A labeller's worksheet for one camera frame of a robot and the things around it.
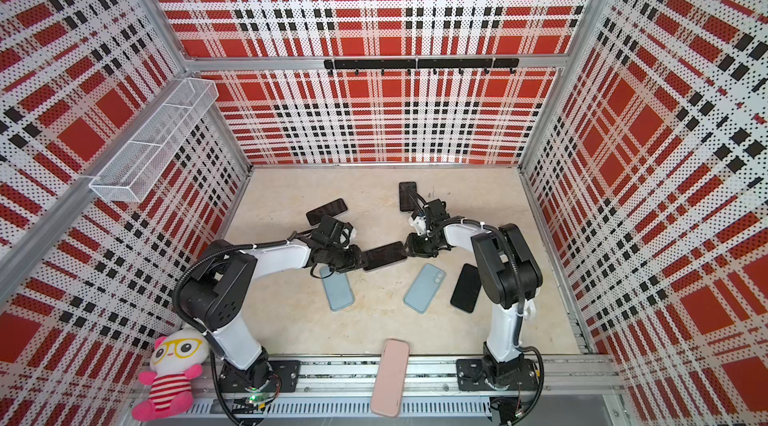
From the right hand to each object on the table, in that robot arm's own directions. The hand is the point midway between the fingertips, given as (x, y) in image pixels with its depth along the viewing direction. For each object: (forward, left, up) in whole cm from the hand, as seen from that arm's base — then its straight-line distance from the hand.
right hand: (407, 253), depth 94 cm
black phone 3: (-11, -18, -2) cm, 21 cm away
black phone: (+27, 0, -4) cm, 27 cm away
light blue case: (-11, +21, -1) cm, 24 cm away
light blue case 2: (-10, -5, -3) cm, 12 cm away
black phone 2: (+1, +8, -2) cm, 8 cm away
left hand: (-5, +13, -1) cm, 14 cm away
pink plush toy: (-31, +56, +6) cm, 64 cm away
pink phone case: (-37, +5, +1) cm, 38 cm away
